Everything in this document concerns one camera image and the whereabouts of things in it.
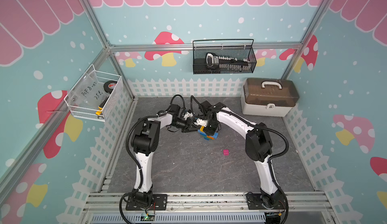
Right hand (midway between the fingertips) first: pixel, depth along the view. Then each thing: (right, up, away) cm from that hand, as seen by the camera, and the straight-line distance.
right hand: (209, 130), depth 93 cm
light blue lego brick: (-5, -1, -5) cm, 7 cm away
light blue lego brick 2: (+3, -2, -3) cm, 5 cm away
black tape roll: (-55, +26, -14) cm, 62 cm away
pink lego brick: (+9, -12, -3) cm, 16 cm away
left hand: (-7, 0, 0) cm, 7 cm away
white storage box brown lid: (+46, +23, +18) cm, 54 cm away
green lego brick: (-2, -4, +1) cm, 5 cm away
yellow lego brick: (-5, +2, -5) cm, 7 cm away
